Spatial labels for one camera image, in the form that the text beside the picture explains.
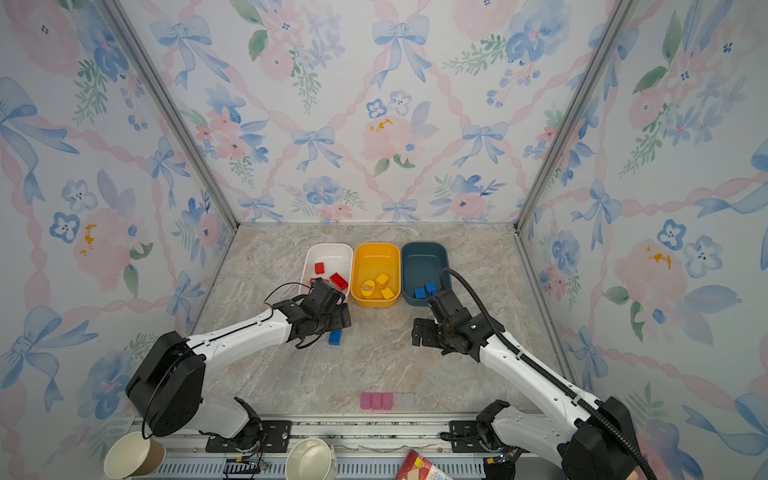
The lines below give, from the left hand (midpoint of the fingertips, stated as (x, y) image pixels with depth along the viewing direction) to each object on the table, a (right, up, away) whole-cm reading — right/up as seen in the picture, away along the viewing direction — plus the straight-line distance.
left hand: (340, 315), depth 88 cm
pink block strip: (+11, -21, -8) cm, 25 cm away
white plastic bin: (-6, +15, +19) cm, 25 cm away
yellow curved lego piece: (+7, +7, +10) cm, 14 cm away
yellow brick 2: (+14, +5, +10) cm, 18 cm away
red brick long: (-3, +9, +16) cm, 18 cm away
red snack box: (+21, -30, -21) cm, 42 cm away
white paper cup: (-4, -31, -16) cm, 35 cm away
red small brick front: (-10, +13, +17) cm, 24 cm away
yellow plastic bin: (+7, +16, +17) cm, 24 cm away
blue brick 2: (+29, +7, +13) cm, 32 cm away
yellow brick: (+12, +10, +13) cm, 20 cm away
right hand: (+24, -3, -7) cm, 25 cm away
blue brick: (+25, +5, +10) cm, 27 cm away
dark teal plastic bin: (+26, +13, +19) cm, 35 cm away
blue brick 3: (-2, -7, +1) cm, 7 cm away
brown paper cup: (-47, -30, -17) cm, 58 cm away
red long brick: (-12, +10, +13) cm, 20 cm away
